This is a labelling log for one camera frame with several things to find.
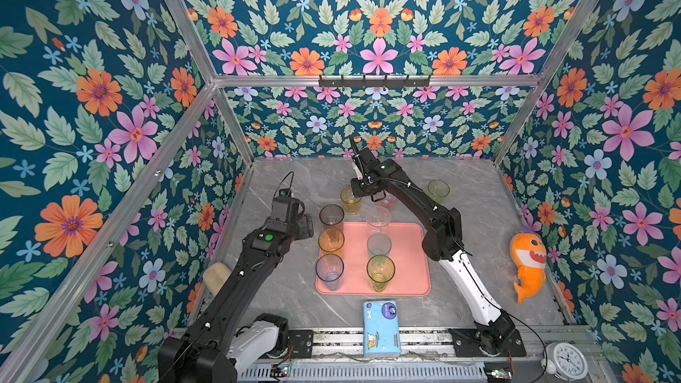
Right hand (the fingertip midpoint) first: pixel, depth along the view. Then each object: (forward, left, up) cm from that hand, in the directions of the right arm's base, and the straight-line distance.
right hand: (357, 187), depth 98 cm
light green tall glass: (-34, -7, +5) cm, 35 cm away
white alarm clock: (-54, -55, -7) cm, 77 cm away
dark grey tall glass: (-14, +8, +3) cm, 17 cm away
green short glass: (+2, -32, -5) cm, 33 cm away
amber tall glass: (-21, +9, -2) cm, 23 cm away
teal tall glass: (-23, -7, -2) cm, 24 cm away
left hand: (-18, +16, +9) cm, 26 cm away
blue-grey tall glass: (-32, +8, +1) cm, 33 cm away
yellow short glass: (-1, +3, -8) cm, 8 cm away
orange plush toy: (-26, -55, -2) cm, 61 cm away
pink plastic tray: (-30, -18, -10) cm, 36 cm away
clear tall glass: (-11, -8, -5) cm, 15 cm away
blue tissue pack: (-46, -7, -5) cm, 47 cm away
